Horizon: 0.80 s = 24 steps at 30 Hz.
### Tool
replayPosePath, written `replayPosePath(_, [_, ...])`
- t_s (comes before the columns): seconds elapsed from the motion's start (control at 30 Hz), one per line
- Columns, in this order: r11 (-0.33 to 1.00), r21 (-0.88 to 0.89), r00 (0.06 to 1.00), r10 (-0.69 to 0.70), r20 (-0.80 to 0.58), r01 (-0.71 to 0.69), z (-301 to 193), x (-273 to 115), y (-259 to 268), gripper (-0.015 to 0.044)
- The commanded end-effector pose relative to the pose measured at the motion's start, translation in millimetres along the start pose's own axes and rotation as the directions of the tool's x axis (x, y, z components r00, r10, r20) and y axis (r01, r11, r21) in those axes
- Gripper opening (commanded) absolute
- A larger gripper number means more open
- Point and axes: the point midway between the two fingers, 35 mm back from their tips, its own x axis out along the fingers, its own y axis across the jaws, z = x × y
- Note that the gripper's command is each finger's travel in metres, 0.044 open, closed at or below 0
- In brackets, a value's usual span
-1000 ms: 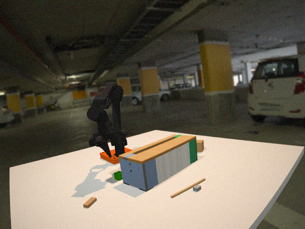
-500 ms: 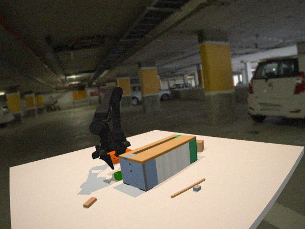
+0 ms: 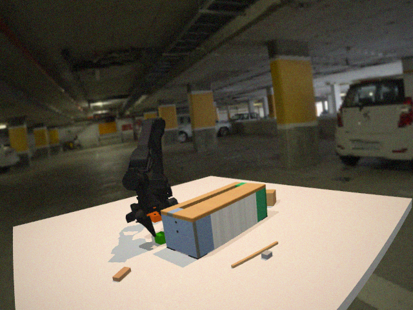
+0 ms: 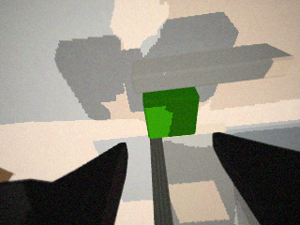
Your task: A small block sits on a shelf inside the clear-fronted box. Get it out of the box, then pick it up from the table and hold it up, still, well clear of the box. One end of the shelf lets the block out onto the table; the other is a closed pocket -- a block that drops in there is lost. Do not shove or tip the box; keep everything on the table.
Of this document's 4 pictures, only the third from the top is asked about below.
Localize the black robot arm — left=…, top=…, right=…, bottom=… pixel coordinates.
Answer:
left=122, top=117, right=173, bottom=202

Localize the tan wooden stick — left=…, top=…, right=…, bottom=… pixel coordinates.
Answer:
left=231, top=241, right=278, bottom=268

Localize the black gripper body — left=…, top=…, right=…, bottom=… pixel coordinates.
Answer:
left=125, top=187, right=178, bottom=223

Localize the green block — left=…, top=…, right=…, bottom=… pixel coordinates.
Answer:
left=154, top=231, right=166, bottom=245

